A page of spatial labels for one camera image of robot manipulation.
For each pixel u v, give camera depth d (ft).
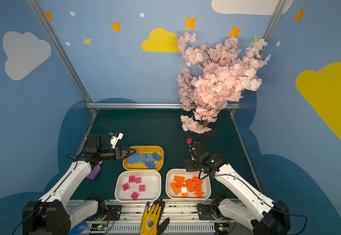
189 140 3.32
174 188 2.64
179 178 2.82
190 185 2.68
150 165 2.97
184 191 2.62
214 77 1.95
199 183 2.74
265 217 1.28
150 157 3.04
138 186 2.72
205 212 2.46
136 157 3.04
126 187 2.69
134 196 2.57
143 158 3.05
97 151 2.11
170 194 2.57
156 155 3.11
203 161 1.91
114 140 2.40
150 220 2.32
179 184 2.73
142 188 2.67
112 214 2.41
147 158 3.05
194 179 2.75
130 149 2.37
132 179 2.76
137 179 2.78
